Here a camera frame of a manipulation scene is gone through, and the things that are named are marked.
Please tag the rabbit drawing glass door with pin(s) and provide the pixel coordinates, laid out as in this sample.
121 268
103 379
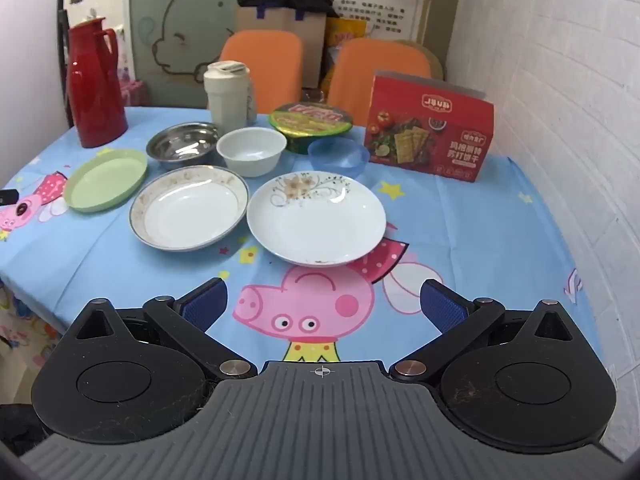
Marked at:
180 35

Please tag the brown paper bag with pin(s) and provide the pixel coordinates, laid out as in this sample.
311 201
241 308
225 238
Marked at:
305 40

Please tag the white tumbler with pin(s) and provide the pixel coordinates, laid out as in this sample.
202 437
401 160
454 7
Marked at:
225 95

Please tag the small black object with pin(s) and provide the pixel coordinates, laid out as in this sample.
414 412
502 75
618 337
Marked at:
7 197

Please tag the green instant noodle bowl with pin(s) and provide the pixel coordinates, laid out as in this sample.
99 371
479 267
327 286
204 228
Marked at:
310 122

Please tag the calligraphy wall poster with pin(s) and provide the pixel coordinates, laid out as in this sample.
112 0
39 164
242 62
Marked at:
380 0

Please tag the blue cartoon tablecloth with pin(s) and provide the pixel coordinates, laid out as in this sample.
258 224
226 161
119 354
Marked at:
475 225

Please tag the blue plastic bowl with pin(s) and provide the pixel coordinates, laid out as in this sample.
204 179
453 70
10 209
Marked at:
337 157

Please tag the white gold-rimmed plate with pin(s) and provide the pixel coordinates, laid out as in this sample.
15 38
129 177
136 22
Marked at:
187 215

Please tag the pink package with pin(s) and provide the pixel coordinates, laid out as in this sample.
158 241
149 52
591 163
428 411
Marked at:
134 94

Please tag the yellow snack bag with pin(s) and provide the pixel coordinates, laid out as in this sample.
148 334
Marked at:
342 35

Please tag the white ceramic bowl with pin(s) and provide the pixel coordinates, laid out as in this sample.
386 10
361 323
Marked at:
252 152

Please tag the red thermos jug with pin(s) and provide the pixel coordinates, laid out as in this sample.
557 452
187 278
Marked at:
95 90

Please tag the green plastic plate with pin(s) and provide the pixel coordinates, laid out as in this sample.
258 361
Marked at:
102 182

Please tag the white floral plate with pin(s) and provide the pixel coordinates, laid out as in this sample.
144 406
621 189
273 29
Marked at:
310 225

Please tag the red cracker box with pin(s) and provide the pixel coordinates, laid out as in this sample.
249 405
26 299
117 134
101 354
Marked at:
430 135

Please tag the orange chair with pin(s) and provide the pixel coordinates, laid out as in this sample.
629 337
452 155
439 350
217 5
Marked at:
262 65
370 67

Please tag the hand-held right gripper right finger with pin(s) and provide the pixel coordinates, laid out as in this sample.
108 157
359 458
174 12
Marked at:
442 310

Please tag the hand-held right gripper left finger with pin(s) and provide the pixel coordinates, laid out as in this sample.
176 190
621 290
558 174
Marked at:
206 305

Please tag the stainless steel bowl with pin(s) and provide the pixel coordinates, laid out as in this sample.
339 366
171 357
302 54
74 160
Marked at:
180 145

